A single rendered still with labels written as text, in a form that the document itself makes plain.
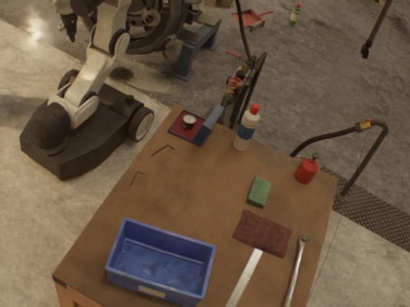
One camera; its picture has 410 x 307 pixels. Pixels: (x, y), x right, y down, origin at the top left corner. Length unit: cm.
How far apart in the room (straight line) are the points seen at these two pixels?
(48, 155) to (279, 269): 118
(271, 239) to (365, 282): 89
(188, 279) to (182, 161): 52
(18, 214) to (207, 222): 96
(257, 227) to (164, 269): 39
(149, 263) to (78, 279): 25
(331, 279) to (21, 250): 152
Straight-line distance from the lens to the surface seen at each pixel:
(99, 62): 211
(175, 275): 137
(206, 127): 166
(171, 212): 150
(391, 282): 239
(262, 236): 152
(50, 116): 196
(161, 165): 163
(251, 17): 396
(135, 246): 140
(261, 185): 165
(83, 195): 209
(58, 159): 202
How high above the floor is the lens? 168
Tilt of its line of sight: 44 degrees down
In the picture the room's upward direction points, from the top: 18 degrees clockwise
